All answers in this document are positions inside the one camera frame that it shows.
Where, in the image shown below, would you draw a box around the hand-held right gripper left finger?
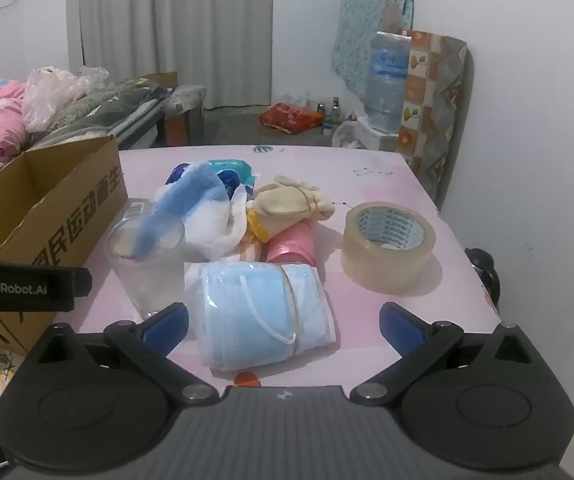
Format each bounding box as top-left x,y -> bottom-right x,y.
34,302 -> 220,406

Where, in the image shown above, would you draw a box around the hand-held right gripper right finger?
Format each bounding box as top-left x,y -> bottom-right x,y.
349,302 -> 530,406

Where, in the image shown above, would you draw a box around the pack of blue face masks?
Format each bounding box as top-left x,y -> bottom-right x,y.
184,261 -> 338,371

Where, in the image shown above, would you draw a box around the brown cardboard box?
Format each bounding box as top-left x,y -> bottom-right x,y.
0,135 -> 128,356

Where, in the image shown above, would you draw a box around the white cloth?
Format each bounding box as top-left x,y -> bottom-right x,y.
187,185 -> 250,261

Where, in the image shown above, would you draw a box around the blue white fluffy sock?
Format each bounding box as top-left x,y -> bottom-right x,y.
134,162 -> 230,256

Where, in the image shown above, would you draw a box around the pink plastic bag roll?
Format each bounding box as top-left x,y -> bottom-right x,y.
267,222 -> 320,266

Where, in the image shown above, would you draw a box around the beige gloves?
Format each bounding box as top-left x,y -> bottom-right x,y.
249,175 -> 336,233

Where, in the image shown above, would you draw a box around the blue teal tissue packet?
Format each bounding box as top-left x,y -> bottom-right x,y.
165,158 -> 258,198

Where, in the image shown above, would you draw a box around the clear plastic cup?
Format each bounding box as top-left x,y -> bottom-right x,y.
104,212 -> 188,321

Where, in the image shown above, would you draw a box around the clear packing tape roll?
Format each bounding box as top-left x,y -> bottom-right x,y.
341,201 -> 438,294

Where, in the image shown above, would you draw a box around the black round object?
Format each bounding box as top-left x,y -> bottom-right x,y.
464,246 -> 502,311

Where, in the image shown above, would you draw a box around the clear plastic packet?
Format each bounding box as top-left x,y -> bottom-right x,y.
124,200 -> 154,222

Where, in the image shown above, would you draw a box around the pink printed tablecloth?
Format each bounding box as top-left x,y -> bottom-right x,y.
0,142 -> 505,461

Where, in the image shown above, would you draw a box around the white water dispenser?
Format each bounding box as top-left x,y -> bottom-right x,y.
357,115 -> 400,152

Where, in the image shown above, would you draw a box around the clear plastic bag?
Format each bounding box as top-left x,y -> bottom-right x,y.
22,66 -> 112,133

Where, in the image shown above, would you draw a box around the grey floral blanket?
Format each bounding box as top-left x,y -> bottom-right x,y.
29,77 -> 172,151

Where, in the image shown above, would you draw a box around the white plastic bag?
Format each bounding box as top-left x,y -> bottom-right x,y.
332,120 -> 362,150

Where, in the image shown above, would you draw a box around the patterned folded mat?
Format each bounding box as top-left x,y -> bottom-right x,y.
396,31 -> 468,211

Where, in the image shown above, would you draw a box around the red bag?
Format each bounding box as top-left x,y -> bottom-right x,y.
259,102 -> 325,136

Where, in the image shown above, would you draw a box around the blue water bottle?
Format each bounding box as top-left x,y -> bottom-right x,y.
364,31 -> 412,133

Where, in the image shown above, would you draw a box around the grey curtain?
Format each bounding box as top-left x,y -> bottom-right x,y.
67,0 -> 274,110

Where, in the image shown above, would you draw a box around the teal floral hanging cloth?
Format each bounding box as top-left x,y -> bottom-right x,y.
332,0 -> 418,96

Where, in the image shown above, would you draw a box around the wooden bed frame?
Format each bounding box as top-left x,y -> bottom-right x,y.
159,72 -> 208,148

